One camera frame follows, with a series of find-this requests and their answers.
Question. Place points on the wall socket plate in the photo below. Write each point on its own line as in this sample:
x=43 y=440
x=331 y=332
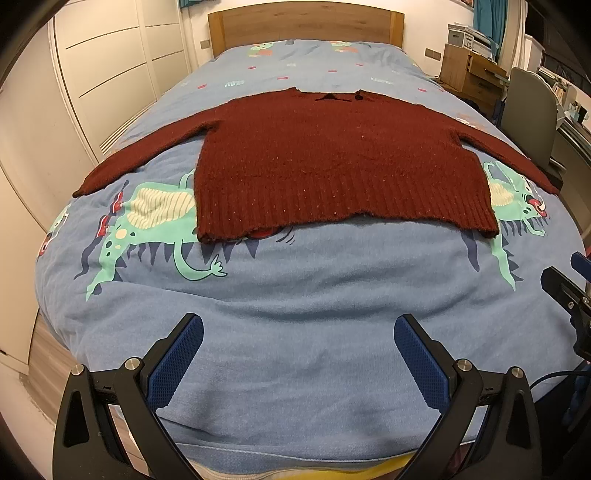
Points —
x=433 y=54

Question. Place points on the white printer box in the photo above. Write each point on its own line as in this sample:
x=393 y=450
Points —
x=467 y=37

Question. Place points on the wooden headboard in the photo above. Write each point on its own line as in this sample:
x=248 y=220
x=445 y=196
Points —
x=305 y=20

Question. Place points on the teal curtain right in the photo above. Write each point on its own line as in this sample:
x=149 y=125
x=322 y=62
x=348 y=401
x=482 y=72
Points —
x=490 y=17

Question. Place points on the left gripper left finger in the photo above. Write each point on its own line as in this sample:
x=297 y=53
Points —
x=86 y=443

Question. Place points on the dark red knit sweater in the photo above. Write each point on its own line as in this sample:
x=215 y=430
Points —
x=290 y=157

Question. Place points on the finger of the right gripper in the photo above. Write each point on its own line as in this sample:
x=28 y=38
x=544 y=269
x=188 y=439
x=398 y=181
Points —
x=581 y=264
x=559 y=287

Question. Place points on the wooden drawer cabinet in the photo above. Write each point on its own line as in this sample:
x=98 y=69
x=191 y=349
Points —
x=473 y=78

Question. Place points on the grey desk chair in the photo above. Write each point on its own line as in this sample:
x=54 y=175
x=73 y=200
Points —
x=530 y=116

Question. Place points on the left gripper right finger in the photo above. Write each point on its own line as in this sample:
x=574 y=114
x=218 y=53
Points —
x=487 y=428

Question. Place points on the white wardrobe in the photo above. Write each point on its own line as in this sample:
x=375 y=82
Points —
x=116 y=59

